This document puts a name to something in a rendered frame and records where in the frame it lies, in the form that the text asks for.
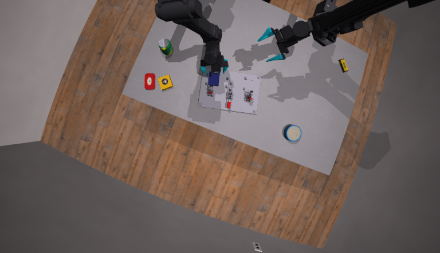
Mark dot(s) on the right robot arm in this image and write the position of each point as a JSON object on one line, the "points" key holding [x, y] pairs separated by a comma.
{"points": [[178, 11]]}

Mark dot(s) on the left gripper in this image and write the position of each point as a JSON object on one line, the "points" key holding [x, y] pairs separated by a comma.
{"points": [[269, 32]]}

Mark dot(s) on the red mint tin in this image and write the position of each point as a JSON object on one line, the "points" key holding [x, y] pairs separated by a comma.
{"points": [[149, 81]]}

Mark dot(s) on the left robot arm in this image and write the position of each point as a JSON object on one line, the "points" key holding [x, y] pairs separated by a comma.
{"points": [[343, 19]]}

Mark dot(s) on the blue and beige round tin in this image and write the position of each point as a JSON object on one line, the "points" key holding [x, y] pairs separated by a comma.
{"points": [[293, 133]]}

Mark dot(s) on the green drink can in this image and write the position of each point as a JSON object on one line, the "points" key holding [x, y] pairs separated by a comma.
{"points": [[165, 46]]}

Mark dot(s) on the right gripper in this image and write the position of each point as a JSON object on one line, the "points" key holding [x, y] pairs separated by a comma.
{"points": [[224, 64]]}

